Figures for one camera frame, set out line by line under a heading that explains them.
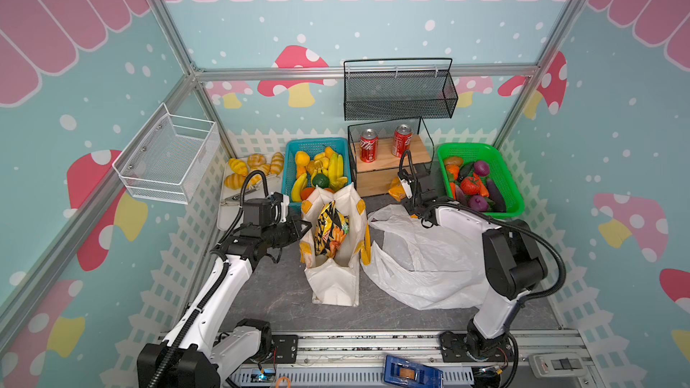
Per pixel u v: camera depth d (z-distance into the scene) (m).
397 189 0.89
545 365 0.70
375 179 1.13
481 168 1.12
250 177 0.62
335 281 0.79
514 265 0.49
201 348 0.40
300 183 1.06
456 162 1.13
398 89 0.94
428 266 0.90
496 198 1.01
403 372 0.67
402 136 0.92
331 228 0.82
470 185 1.03
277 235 0.66
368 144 0.90
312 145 1.16
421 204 0.74
